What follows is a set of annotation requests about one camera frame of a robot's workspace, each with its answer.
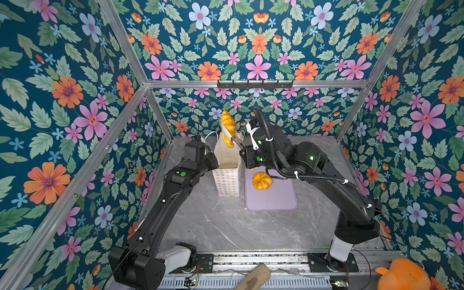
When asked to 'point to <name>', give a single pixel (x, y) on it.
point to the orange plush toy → (403, 274)
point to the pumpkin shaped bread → (261, 181)
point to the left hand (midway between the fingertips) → (217, 152)
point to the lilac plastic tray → (254, 196)
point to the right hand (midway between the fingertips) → (243, 150)
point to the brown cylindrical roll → (257, 279)
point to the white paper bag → (227, 177)
